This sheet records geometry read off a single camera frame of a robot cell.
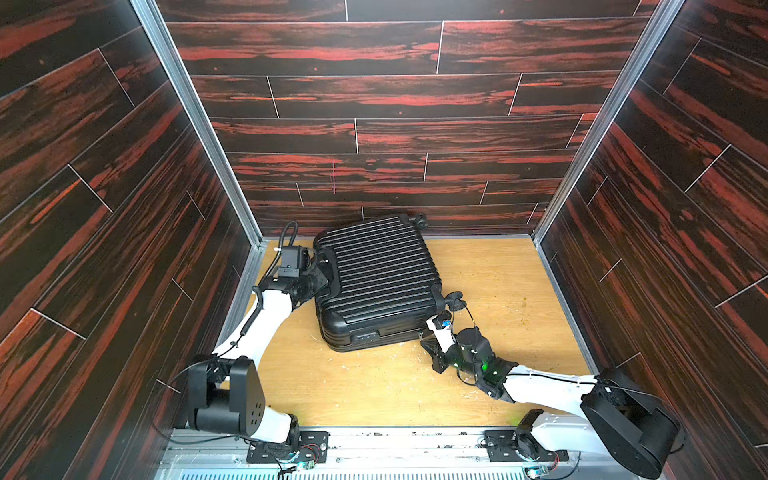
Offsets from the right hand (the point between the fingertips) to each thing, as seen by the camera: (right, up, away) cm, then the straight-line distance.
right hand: (426, 338), depth 86 cm
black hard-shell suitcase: (-13, +16, -6) cm, 21 cm away
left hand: (-29, +18, +2) cm, 35 cm away
